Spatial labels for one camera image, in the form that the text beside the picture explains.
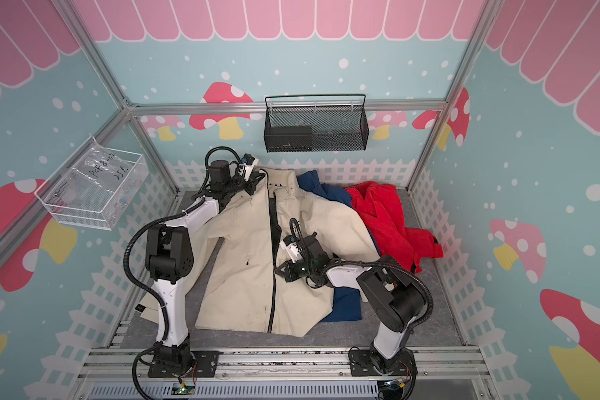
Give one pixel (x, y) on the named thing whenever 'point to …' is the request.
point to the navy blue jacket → (345, 304)
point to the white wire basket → (92, 191)
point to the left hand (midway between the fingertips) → (262, 174)
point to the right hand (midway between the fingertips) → (276, 271)
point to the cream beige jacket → (247, 287)
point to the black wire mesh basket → (316, 122)
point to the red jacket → (381, 207)
